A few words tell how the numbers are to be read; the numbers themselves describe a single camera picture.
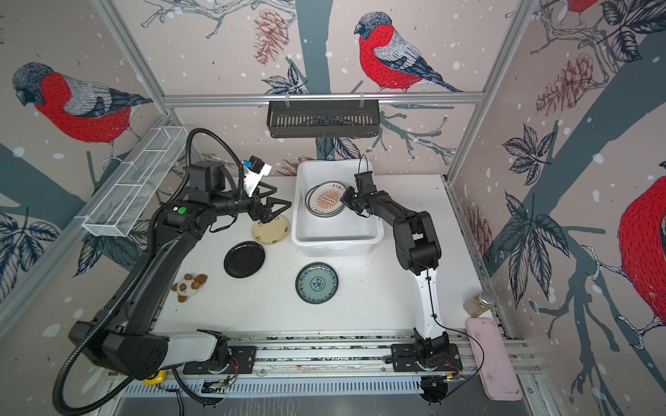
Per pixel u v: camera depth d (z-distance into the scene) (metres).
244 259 0.95
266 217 0.61
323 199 1.09
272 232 1.03
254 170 0.58
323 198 1.10
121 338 0.37
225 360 0.71
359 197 0.90
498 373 0.70
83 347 0.36
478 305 0.76
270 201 0.59
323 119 1.06
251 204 0.61
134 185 0.78
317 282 0.89
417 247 0.59
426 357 0.65
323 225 1.03
